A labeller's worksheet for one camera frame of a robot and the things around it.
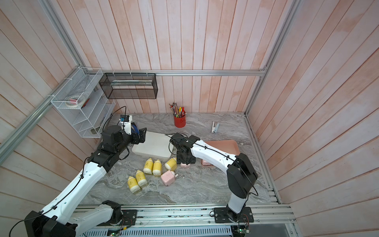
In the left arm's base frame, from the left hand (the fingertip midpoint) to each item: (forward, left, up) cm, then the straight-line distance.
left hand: (139, 130), depth 77 cm
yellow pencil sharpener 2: (-13, -9, -19) cm, 25 cm away
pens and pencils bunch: (+29, -20, -15) cm, 38 cm away
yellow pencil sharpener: (-12, -4, -19) cm, 23 cm away
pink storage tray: (+5, -55, -24) cm, 60 cm away
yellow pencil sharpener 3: (-10, -17, -19) cm, 28 cm away
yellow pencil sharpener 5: (-23, +3, -18) cm, 30 cm away
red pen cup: (+25, -20, -22) cm, 39 cm away
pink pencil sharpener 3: (-9, -37, -20) cm, 43 cm away
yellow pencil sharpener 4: (-20, -1, -18) cm, 27 cm away
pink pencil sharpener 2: (-19, -16, -19) cm, 31 cm away
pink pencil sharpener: (-14, -25, -15) cm, 32 cm away
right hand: (-9, -23, -17) cm, 30 cm away
